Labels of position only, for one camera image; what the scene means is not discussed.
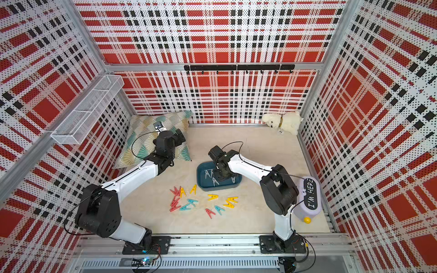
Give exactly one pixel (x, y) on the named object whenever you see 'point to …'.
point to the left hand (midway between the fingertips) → (175, 132)
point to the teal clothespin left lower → (185, 207)
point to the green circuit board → (147, 260)
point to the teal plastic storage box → (207, 181)
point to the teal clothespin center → (218, 209)
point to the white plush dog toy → (288, 122)
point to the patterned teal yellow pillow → (138, 141)
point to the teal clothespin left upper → (192, 201)
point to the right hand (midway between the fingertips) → (225, 175)
